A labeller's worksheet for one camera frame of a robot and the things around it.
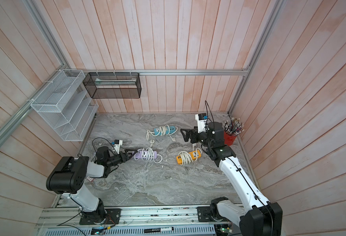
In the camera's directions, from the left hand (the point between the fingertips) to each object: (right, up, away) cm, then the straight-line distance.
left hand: (135, 153), depth 91 cm
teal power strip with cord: (+17, +14, +10) cm, 25 cm away
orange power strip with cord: (+31, -2, -3) cm, 31 cm away
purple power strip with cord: (+6, 0, -1) cm, 6 cm away
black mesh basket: (-18, +47, +10) cm, 51 cm away
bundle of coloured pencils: (+63, +16, -1) cm, 65 cm away
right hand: (+32, +17, -14) cm, 38 cm away
